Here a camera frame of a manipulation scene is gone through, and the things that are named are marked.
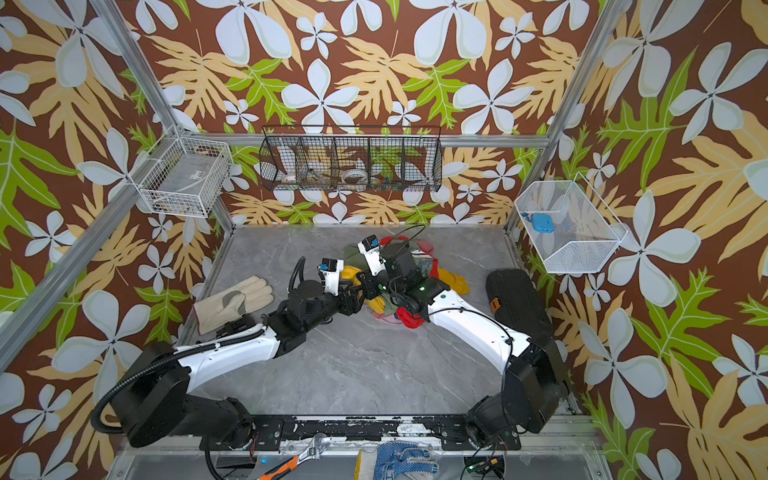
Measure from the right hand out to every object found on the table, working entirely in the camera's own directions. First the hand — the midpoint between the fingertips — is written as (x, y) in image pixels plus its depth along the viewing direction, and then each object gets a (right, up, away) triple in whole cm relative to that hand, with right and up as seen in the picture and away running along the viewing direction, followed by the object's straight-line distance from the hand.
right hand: (355, 274), depth 78 cm
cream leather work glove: (-47, -14, +18) cm, 52 cm away
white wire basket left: (-51, +28, +8) cm, 58 cm away
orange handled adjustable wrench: (-10, -43, -6) cm, 45 cm away
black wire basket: (-4, +37, +19) cm, 42 cm away
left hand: (+1, -2, +2) cm, 3 cm away
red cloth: (+16, -14, +11) cm, 23 cm away
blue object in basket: (+54, +15, +8) cm, 57 cm away
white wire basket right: (+61, +11, -1) cm, 62 cm away
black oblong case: (+49, -10, +13) cm, 52 cm away
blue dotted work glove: (+9, -43, -9) cm, 45 cm away
